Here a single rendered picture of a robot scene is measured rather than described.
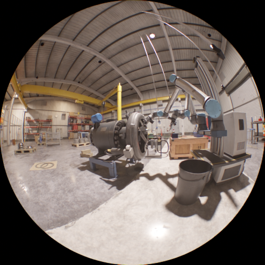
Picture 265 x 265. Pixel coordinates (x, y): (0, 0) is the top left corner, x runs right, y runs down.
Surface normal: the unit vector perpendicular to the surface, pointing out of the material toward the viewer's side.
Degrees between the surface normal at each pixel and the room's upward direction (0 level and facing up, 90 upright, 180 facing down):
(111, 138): 93
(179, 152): 90
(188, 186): 93
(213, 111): 94
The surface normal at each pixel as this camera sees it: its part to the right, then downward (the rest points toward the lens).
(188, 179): -0.83, 0.09
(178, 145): -0.39, 0.02
